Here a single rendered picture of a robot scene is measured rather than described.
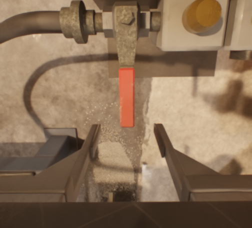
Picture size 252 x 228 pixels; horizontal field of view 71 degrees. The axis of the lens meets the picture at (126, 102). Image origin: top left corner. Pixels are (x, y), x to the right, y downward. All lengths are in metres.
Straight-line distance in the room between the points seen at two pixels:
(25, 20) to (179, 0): 0.21
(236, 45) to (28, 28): 0.28
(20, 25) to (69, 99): 0.51
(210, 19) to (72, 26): 0.17
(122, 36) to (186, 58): 0.52
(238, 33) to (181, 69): 0.47
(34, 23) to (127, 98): 0.16
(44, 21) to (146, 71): 0.50
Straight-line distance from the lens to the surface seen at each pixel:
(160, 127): 0.15
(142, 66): 0.71
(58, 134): 0.84
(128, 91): 0.23
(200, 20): 0.23
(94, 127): 0.16
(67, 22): 0.27
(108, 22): 0.26
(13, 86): 0.86
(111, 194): 0.65
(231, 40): 0.29
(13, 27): 0.32
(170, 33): 0.25
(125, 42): 0.24
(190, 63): 0.74
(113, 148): 0.83
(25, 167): 0.69
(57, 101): 0.80
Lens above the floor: 0.71
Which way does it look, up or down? 73 degrees down
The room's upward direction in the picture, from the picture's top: 179 degrees counter-clockwise
